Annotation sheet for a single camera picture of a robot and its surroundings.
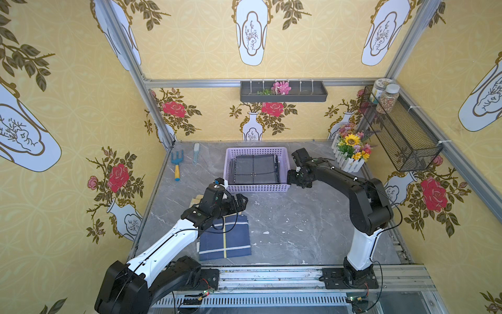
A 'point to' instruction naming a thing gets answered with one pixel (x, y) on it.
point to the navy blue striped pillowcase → (229, 237)
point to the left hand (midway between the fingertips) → (233, 199)
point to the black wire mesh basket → (407, 141)
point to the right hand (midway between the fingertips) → (298, 178)
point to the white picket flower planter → (351, 151)
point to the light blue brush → (196, 148)
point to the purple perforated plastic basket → (284, 166)
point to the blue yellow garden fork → (177, 161)
